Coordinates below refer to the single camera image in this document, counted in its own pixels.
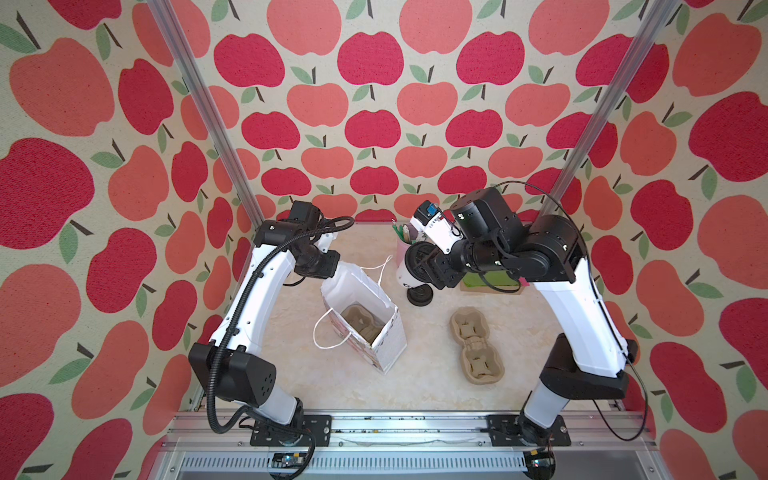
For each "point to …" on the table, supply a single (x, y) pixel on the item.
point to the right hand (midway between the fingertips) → (435, 254)
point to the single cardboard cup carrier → (365, 322)
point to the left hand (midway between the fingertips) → (338, 272)
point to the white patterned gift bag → (363, 284)
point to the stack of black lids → (420, 295)
